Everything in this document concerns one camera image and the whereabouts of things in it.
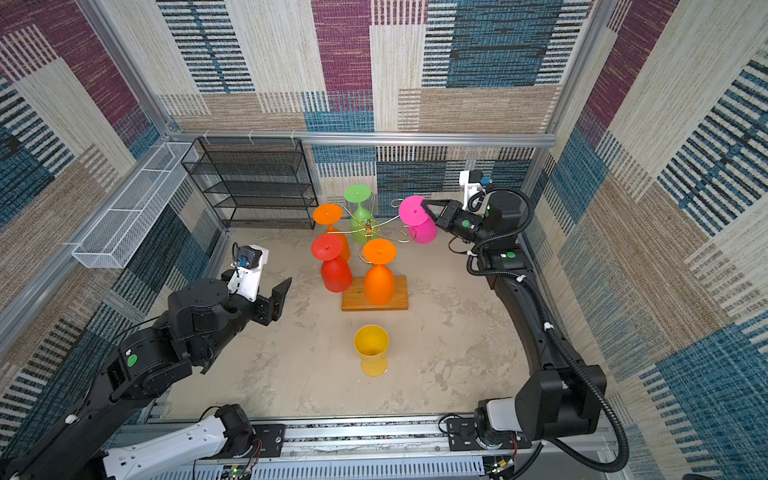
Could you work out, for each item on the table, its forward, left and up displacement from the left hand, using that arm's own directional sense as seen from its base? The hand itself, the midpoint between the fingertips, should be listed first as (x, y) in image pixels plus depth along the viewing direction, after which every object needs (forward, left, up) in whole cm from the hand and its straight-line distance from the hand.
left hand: (274, 270), depth 60 cm
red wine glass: (+10, -10, -14) cm, 20 cm away
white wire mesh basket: (+14, +41, -4) cm, 43 cm away
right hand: (+16, -30, +2) cm, 34 cm away
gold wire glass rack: (+17, -18, -6) cm, 25 cm away
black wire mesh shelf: (+54, +24, -20) cm, 62 cm away
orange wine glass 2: (+20, -8, -4) cm, 22 cm away
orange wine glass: (+6, -21, -13) cm, 25 cm away
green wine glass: (+28, -15, -4) cm, 32 cm away
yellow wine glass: (-3, -18, -28) cm, 34 cm away
